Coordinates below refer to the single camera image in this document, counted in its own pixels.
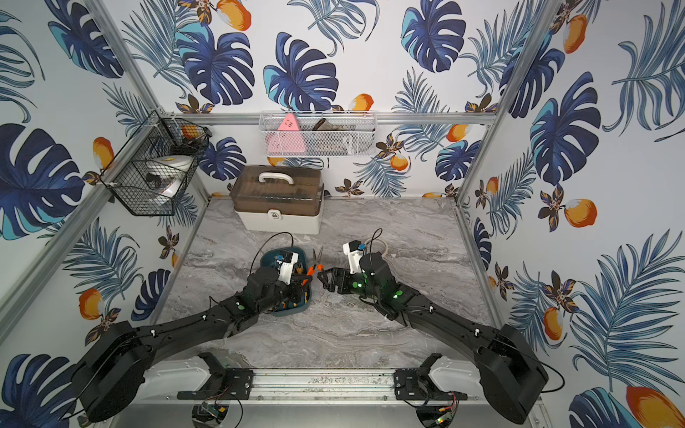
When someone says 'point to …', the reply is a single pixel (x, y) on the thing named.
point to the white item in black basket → (166, 173)
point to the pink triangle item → (287, 139)
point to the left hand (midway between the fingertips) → (310, 274)
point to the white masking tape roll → (381, 241)
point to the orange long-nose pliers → (319, 266)
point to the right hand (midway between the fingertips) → (325, 274)
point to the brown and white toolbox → (277, 199)
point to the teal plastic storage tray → (268, 259)
